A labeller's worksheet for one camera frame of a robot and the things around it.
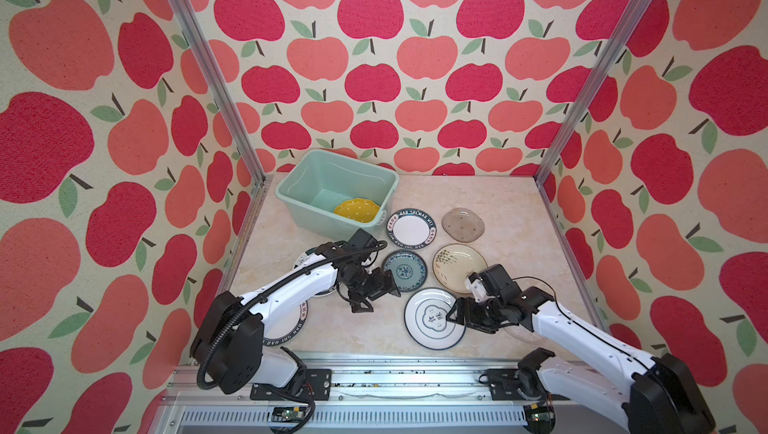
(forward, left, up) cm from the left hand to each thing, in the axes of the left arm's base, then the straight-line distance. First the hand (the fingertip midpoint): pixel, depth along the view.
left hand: (395, 303), depth 77 cm
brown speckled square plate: (+33, -26, -10) cm, 43 cm away
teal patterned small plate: (+16, -5, -11) cm, 20 cm away
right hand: (-2, -18, -7) cm, 20 cm away
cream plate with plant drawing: (+17, -20, -10) cm, 28 cm away
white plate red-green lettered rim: (+31, -7, -10) cm, 33 cm away
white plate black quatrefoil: (-2, -9, -11) cm, 14 cm away
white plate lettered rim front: (-3, +30, -8) cm, 31 cm away
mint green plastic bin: (+48, +21, -10) cm, 53 cm away
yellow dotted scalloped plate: (+41, +11, -10) cm, 43 cm away
